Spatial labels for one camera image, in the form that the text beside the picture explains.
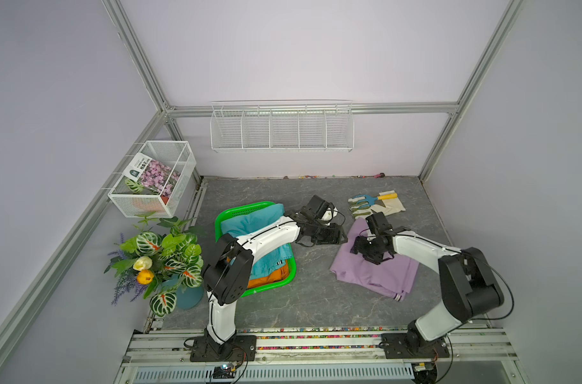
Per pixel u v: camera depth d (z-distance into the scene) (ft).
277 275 2.72
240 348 2.42
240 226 3.00
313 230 2.38
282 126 3.25
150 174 2.42
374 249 2.56
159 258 1.86
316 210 2.29
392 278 2.78
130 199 2.37
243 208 3.23
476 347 2.43
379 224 2.47
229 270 1.58
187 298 1.94
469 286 1.50
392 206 3.58
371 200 3.67
